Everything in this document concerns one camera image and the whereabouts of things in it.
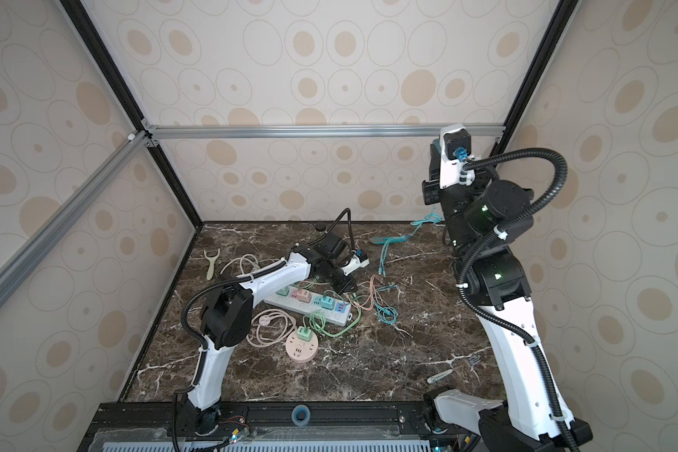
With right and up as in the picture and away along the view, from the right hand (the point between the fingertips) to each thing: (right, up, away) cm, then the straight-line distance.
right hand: (448, 143), depth 48 cm
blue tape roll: (-31, -62, +25) cm, 74 cm away
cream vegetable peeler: (-69, -24, +57) cm, 93 cm away
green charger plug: (-30, -43, +33) cm, 62 cm away
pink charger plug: (-31, -34, +42) cm, 62 cm away
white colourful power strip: (-20, -40, +43) cm, 62 cm away
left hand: (-12, -29, +40) cm, 51 cm away
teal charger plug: (-23, -36, +41) cm, 59 cm away
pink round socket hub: (-31, -49, +35) cm, 67 cm away
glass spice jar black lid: (-27, -10, +59) cm, 66 cm away
